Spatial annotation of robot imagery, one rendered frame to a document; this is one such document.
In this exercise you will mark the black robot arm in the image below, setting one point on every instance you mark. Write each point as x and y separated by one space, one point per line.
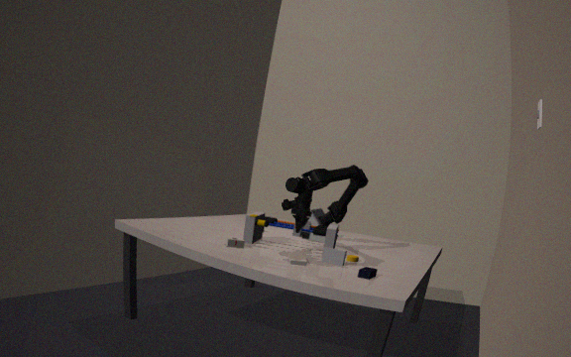
320 178

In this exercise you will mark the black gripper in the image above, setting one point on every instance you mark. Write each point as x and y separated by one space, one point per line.
302 211

